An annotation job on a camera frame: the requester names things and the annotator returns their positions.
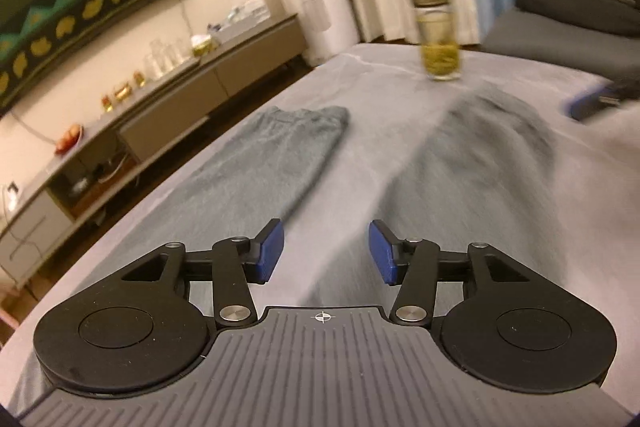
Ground golden tissue box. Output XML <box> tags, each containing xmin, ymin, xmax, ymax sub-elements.
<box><xmin>191</xmin><ymin>34</ymin><xmax>217</xmax><ymax>58</ymax></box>

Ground white standing air conditioner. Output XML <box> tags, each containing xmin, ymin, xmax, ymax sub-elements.
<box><xmin>297</xmin><ymin>0</ymin><xmax>362</xmax><ymax>64</ymax></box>

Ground white charger device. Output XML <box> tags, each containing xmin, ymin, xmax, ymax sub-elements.
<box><xmin>2</xmin><ymin>181</ymin><xmax>24</xmax><ymax>208</ymax></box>

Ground grey sofa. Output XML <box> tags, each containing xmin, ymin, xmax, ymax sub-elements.
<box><xmin>481</xmin><ymin>0</ymin><xmax>640</xmax><ymax>80</ymax></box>

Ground black cushion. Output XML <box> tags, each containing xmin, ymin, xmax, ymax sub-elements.
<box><xmin>515</xmin><ymin>0</ymin><xmax>640</xmax><ymax>36</ymax></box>

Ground cluster of clear glasses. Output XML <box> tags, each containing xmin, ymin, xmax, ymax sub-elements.
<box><xmin>144</xmin><ymin>38</ymin><xmax>189</xmax><ymax>80</ymax></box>

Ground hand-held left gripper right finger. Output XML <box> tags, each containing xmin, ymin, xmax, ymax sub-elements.
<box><xmin>367</xmin><ymin>218</ymin><xmax>532</xmax><ymax>327</ymax></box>

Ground grey sweatpants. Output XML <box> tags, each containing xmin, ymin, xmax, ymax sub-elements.
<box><xmin>10</xmin><ymin>84</ymin><xmax>566</xmax><ymax>408</ymax></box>

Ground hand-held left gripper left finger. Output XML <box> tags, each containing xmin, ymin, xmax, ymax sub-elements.
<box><xmin>120</xmin><ymin>218</ymin><xmax>286</xmax><ymax>327</ymax></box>

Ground plate of fruit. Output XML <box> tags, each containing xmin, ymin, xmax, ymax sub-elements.
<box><xmin>54</xmin><ymin>123</ymin><xmax>84</xmax><ymax>156</ymax></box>

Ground grey low media cabinet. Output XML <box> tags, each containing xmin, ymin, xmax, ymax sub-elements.
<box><xmin>0</xmin><ymin>12</ymin><xmax>308</xmax><ymax>290</ymax></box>

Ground thin wall cable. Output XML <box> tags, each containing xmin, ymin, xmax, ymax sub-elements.
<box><xmin>10</xmin><ymin>109</ymin><xmax>57</xmax><ymax>145</ymax></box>

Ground grey tray with small boxes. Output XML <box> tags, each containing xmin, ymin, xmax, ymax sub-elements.
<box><xmin>209</xmin><ymin>0</ymin><xmax>272</xmax><ymax>46</ymax></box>

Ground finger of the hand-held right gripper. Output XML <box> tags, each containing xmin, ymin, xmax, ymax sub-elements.
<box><xmin>562</xmin><ymin>76</ymin><xmax>640</xmax><ymax>122</ymax></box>

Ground coiled cable in cabinet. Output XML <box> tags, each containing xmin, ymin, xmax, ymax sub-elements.
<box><xmin>97</xmin><ymin>157</ymin><xmax>132</xmax><ymax>182</ymax></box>

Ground glass jar with tea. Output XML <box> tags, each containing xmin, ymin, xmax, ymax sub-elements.
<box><xmin>407</xmin><ymin>0</ymin><xmax>463</xmax><ymax>82</ymax></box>

